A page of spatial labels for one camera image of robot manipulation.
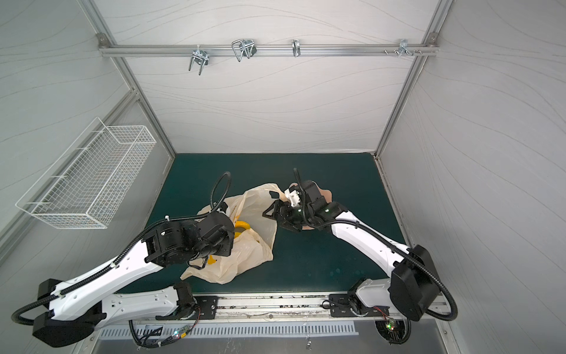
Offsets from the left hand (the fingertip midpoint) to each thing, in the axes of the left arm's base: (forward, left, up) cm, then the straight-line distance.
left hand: (228, 241), depth 68 cm
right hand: (+10, -13, -2) cm, 16 cm away
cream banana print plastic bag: (+4, -7, -5) cm, 10 cm away
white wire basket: (+12, +45, +12) cm, 48 cm away
